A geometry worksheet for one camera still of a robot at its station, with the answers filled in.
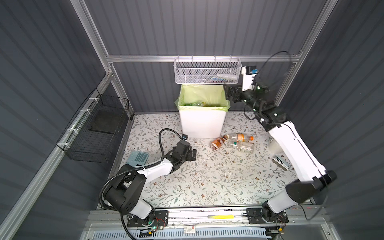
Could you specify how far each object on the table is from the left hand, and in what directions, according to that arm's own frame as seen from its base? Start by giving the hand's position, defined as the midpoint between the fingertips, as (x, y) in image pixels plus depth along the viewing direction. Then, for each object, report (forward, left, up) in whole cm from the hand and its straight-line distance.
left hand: (188, 150), depth 91 cm
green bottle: (+25, -7, +15) cm, 30 cm away
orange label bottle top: (+9, -34, -1) cm, 35 cm away
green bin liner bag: (+31, -17, +16) cm, 39 cm away
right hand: (+8, -22, +41) cm, 47 cm away
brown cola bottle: (+5, -19, -2) cm, 20 cm away
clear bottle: (+3, -39, -5) cm, 39 cm away
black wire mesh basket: (0, +48, +19) cm, 51 cm away
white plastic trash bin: (+14, -8, +9) cm, 18 cm away
